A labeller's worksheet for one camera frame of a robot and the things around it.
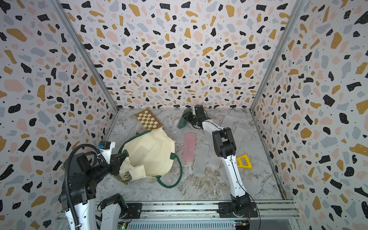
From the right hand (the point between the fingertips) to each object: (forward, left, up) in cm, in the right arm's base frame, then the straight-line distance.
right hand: (184, 116), depth 108 cm
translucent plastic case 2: (-32, -22, -8) cm, 39 cm away
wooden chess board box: (-2, +28, -3) cm, 28 cm away
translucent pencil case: (+1, -34, -8) cm, 35 cm away
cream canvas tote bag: (-29, +20, -5) cm, 35 cm away
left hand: (-42, +23, +19) cm, 52 cm away
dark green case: (-3, 0, 0) cm, 3 cm away
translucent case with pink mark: (-32, +27, -3) cm, 42 cm away
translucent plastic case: (-32, -13, -7) cm, 35 cm away
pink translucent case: (-23, -5, -7) cm, 24 cm away
